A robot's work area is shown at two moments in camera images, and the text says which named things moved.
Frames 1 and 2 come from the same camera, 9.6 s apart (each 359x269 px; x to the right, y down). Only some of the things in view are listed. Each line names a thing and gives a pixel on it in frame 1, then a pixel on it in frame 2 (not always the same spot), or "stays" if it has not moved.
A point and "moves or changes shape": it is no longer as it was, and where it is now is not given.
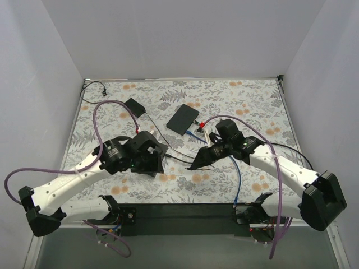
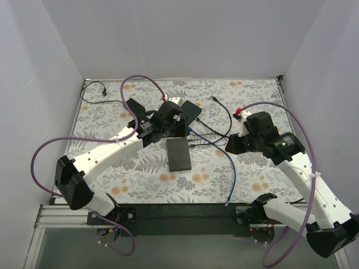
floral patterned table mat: x=180 y=141 stays
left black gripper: x=156 y=159 -> x=176 y=130
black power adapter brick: x=136 y=107 stays
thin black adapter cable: x=211 y=168 moves or changes shape
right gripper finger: x=205 y=157 -> x=236 y=144
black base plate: x=187 y=219 stays
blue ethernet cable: x=237 y=198 -> x=226 y=205
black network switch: x=153 y=173 -> x=178 y=154
